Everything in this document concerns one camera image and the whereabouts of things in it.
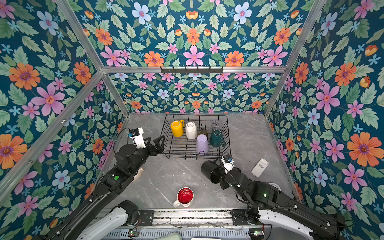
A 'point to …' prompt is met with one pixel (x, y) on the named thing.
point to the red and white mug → (185, 196)
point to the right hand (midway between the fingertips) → (218, 170)
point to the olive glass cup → (203, 131)
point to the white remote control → (259, 167)
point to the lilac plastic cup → (202, 145)
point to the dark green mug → (216, 139)
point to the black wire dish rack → (183, 147)
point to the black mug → (214, 170)
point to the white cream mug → (191, 130)
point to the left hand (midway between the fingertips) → (159, 134)
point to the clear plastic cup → (215, 124)
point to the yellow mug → (177, 128)
